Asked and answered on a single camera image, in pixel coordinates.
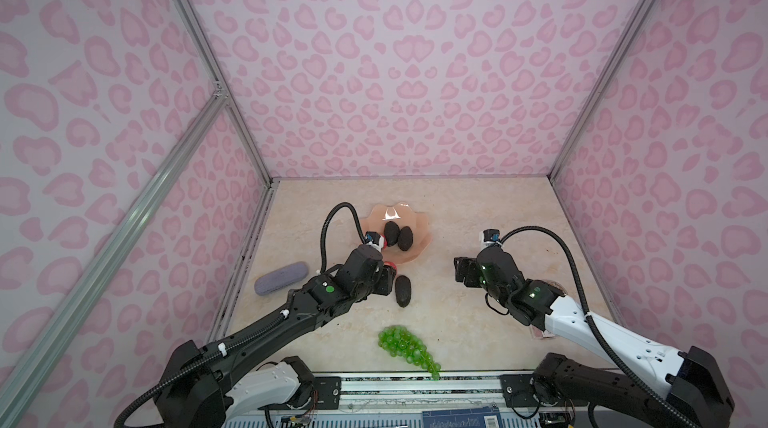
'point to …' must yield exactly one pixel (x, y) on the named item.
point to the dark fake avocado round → (405, 238)
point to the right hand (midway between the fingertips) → (466, 260)
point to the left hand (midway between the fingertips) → (392, 266)
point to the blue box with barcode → (464, 418)
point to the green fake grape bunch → (398, 341)
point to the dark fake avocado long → (391, 232)
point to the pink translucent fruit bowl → (405, 216)
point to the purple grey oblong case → (280, 277)
